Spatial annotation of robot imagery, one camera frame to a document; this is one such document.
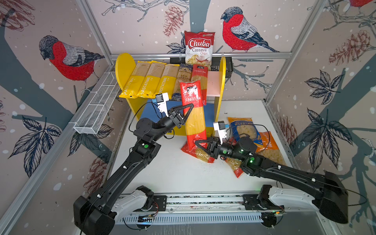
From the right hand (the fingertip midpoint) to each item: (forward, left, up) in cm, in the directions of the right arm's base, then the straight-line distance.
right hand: (193, 146), depth 59 cm
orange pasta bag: (+14, -46, -29) cm, 56 cm away
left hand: (+8, 0, +15) cm, 17 cm away
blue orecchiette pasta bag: (+30, -32, -28) cm, 52 cm away
